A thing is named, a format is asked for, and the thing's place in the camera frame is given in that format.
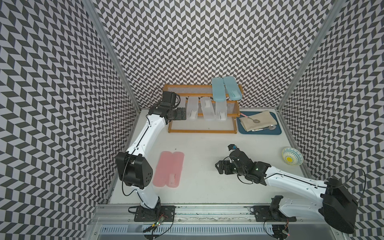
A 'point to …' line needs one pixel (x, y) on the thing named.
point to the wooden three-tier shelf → (201, 125)
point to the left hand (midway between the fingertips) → (176, 114)
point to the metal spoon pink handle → (255, 120)
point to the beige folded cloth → (266, 118)
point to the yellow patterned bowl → (292, 156)
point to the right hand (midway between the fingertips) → (222, 167)
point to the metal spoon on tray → (270, 127)
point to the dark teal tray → (241, 131)
